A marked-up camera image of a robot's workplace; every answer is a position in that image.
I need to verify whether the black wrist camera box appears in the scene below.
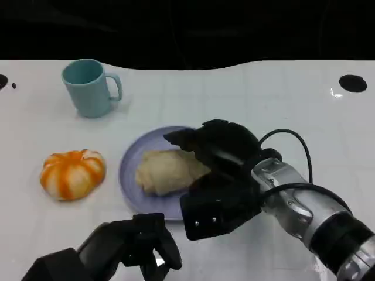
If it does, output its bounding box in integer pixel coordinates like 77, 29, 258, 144
21, 248, 90, 281
179, 179, 263, 242

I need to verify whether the pale green mug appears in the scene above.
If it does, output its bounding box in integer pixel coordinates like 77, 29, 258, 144
60, 59, 123, 119

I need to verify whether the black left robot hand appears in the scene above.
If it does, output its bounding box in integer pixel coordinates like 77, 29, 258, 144
77, 213, 183, 281

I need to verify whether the orange and white bread roll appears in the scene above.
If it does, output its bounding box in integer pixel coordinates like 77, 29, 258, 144
39, 149, 107, 202

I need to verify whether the black cable along forearm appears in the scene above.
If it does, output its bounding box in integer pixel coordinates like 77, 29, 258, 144
259, 183, 353, 214

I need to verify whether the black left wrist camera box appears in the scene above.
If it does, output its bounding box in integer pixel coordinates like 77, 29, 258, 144
21, 248, 90, 281

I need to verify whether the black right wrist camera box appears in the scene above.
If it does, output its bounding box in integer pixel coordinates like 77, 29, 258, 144
179, 179, 263, 242

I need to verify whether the lilac plate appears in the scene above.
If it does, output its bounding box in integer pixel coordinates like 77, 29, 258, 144
118, 126, 206, 225

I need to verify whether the large black table grommet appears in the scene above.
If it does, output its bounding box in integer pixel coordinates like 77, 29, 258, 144
339, 74, 367, 94

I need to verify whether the beige towel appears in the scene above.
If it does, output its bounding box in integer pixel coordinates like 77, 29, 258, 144
135, 149, 212, 198

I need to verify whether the black looping arm cable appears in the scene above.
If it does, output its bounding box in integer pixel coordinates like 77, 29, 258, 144
258, 128, 313, 184

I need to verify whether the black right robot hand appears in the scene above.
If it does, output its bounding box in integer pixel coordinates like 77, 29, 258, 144
163, 119, 263, 194

